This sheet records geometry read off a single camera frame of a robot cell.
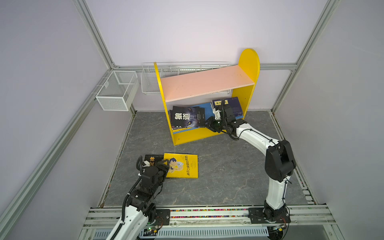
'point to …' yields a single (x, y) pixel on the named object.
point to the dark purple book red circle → (175, 127)
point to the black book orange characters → (153, 158)
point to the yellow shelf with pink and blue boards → (206, 102)
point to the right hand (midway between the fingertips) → (202, 125)
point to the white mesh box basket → (118, 92)
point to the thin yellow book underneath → (182, 165)
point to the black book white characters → (184, 116)
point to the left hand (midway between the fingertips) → (169, 164)
